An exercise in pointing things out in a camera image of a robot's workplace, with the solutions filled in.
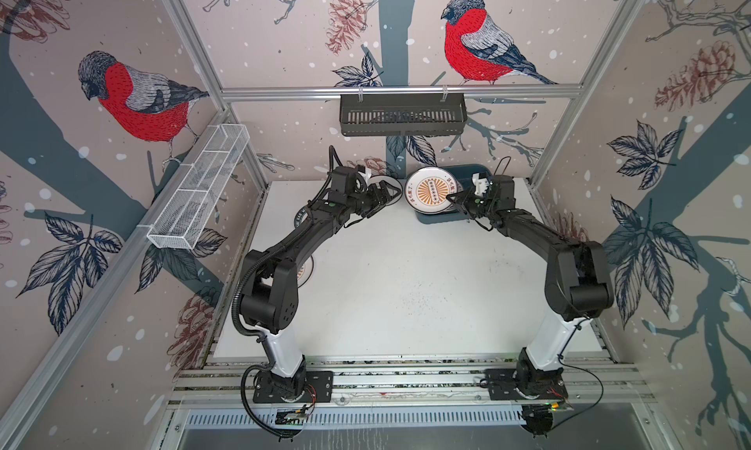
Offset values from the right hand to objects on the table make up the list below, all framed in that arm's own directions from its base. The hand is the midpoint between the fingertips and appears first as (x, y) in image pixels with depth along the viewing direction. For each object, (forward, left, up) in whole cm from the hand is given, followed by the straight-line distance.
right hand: (446, 198), depth 92 cm
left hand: (-6, +16, +8) cm, 19 cm away
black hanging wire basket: (+30, +14, +11) cm, 35 cm away
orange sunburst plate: (-19, +46, -16) cm, 53 cm away
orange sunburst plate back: (+5, +6, -1) cm, 8 cm away
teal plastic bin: (+8, -6, +4) cm, 11 cm away
